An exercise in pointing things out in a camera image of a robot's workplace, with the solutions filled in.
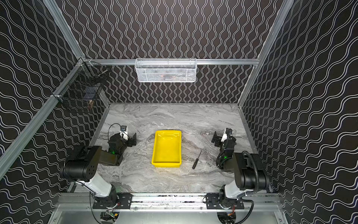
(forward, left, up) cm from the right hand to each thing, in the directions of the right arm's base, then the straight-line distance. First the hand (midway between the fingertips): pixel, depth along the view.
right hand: (224, 133), depth 91 cm
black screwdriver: (-15, +18, -9) cm, 26 cm away
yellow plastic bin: (-9, +37, -6) cm, 39 cm away
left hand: (+1, +62, -1) cm, 62 cm away
